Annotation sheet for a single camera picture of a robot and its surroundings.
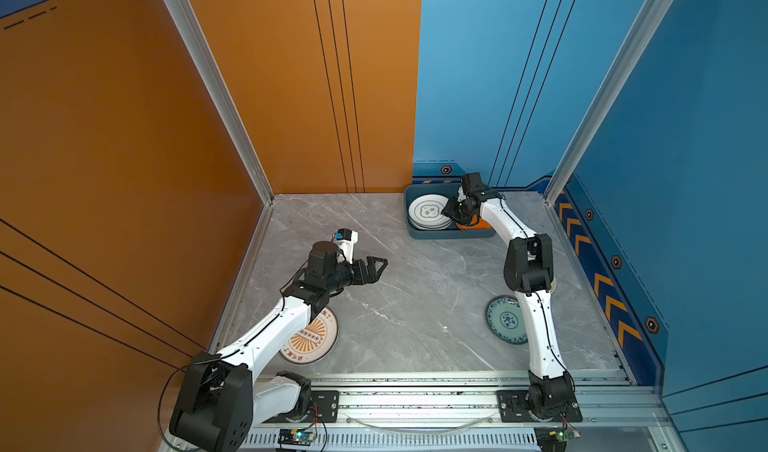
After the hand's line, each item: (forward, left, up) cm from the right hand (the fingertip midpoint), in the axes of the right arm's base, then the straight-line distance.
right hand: (443, 213), depth 108 cm
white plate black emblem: (+2, +6, -2) cm, 7 cm away
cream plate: (-41, -18, +20) cm, 49 cm away
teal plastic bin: (+13, -3, -1) cm, 13 cm away
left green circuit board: (-66, +42, -7) cm, 79 cm away
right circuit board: (-67, -20, -7) cm, 70 cm away
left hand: (-28, +23, +11) cm, 38 cm away
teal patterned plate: (-38, -15, -5) cm, 41 cm away
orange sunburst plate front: (-45, +40, -4) cm, 60 cm away
